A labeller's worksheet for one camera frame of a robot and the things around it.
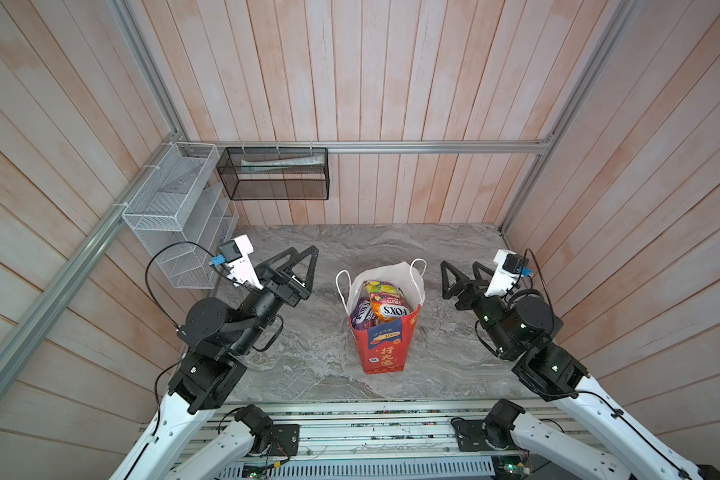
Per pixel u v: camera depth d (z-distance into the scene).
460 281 0.54
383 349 0.73
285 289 0.46
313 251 0.49
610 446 0.44
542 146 0.93
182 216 0.66
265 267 0.53
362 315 0.76
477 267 0.65
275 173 0.98
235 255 0.45
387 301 0.76
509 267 0.51
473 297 0.55
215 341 0.39
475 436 0.73
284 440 0.73
